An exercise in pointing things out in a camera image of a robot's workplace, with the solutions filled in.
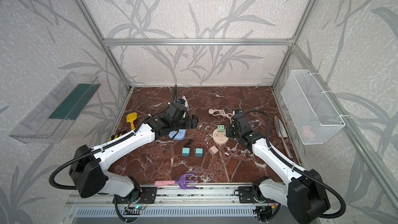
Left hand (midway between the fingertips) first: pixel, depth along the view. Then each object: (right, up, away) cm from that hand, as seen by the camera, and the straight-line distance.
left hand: (195, 116), depth 81 cm
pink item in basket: (+54, -6, -7) cm, 55 cm away
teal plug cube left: (-6, -21, +5) cm, 22 cm away
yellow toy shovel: (-45, -3, +20) cm, 49 cm away
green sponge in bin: (-49, +6, -18) cm, 52 cm away
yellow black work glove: (-48, -13, +12) cm, 52 cm away
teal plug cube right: (+2, -21, +5) cm, 22 cm away
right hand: (+19, -4, +5) cm, 20 cm away
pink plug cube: (+10, -20, +6) cm, 23 cm away
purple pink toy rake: (-7, -32, -4) cm, 33 cm away
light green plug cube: (+14, -8, +10) cm, 19 cm away
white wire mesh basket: (+50, +1, -20) cm, 54 cm away
